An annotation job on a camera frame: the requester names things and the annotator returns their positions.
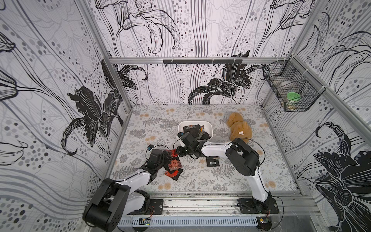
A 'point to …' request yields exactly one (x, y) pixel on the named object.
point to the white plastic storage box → (208, 127)
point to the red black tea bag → (174, 164)
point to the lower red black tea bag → (175, 174)
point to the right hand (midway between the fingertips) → (178, 149)
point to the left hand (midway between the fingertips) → (170, 156)
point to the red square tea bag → (173, 153)
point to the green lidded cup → (293, 101)
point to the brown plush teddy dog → (239, 129)
